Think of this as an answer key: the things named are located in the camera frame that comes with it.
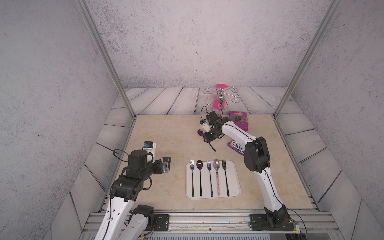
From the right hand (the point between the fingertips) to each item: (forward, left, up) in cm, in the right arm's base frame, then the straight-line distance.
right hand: (208, 137), depth 100 cm
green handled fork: (-18, +10, -6) cm, 22 cm away
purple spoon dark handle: (+7, +5, -4) cm, 9 cm away
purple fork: (-19, -10, -5) cm, 22 cm away
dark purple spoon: (-18, +6, -4) cm, 19 cm away
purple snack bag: (+17, -24, 0) cm, 29 cm away
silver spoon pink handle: (-18, -5, -4) cm, 19 cm away
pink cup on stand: (+15, -7, +19) cm, 25 cm away
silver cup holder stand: (+19, -14, +22) cm, 32 cm away
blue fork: (-17, 0, -6) cm, 18 cm away
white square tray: (-26, -2, -6) cm, 27 cm away
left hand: (-24, +22, +15) cm, 36 cm away
